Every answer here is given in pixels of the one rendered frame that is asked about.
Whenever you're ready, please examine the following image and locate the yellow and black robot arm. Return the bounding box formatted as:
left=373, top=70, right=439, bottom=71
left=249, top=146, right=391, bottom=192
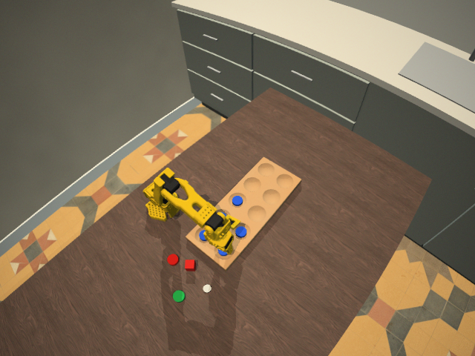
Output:
left=144, top=168, right=231, bottom=241

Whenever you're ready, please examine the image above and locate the red cube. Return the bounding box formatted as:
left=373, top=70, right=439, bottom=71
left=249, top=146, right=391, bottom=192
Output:
left=185, top=260, right=196, bottom=271

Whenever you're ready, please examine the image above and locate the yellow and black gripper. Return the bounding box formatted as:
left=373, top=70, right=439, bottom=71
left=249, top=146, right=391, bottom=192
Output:
left=203, top=215, right=240, bottom=254

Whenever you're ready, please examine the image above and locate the green disc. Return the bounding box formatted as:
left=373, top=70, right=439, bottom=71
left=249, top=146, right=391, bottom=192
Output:
left=173, top=290, right=186, bottom=303

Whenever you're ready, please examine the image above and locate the red disc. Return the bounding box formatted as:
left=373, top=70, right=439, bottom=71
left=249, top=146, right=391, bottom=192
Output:
left=167, top=254, right=179, bottom=266

